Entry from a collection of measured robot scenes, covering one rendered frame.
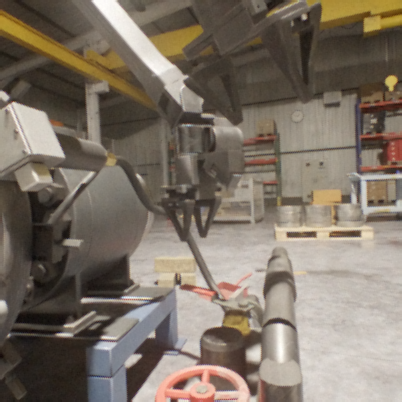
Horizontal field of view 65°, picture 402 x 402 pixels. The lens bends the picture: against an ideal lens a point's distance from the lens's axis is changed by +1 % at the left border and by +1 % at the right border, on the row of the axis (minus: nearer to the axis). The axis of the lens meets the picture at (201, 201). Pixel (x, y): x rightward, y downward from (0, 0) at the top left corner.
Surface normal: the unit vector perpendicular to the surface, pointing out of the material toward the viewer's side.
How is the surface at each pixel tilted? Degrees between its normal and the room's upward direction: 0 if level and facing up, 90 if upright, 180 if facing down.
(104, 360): 90
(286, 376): 12
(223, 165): 90
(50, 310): 90
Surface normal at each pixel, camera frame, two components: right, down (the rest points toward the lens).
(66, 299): -0.24, 0.03
